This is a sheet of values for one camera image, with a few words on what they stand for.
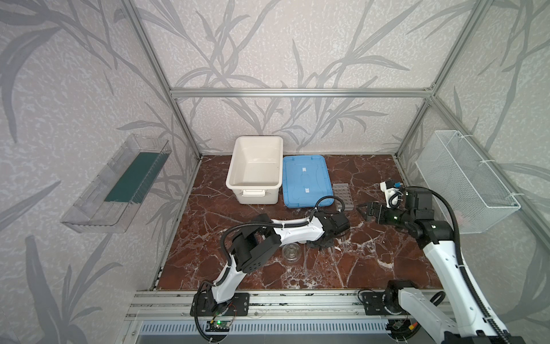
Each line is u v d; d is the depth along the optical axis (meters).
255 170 1.11
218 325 0.71
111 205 0.63
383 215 0.66
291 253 0.81
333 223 0.71
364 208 0.68
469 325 0.39
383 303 0.73
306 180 1.09
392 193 0.67
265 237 0.54
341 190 1.02
